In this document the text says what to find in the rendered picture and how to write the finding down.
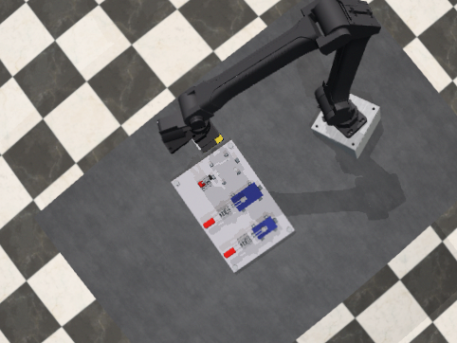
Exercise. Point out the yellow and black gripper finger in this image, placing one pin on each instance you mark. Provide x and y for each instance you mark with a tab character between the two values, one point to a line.
218	139

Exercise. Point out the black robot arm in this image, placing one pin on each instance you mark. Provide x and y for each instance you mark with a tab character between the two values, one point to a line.
359	25

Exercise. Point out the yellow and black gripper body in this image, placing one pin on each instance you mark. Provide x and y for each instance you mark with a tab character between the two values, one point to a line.
209	141

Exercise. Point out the blue rectangular block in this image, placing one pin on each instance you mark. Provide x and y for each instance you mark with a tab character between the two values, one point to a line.
252	193
269	223

